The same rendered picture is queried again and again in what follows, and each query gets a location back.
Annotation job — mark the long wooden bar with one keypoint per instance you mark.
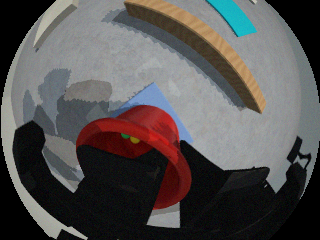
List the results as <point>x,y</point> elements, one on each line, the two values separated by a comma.
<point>205,41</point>

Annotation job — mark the cream flat square tile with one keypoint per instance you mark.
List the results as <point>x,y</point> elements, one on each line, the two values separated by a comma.
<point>253,1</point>

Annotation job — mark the cream flat rectangular block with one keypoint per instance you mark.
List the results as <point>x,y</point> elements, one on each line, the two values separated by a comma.
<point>53,17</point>

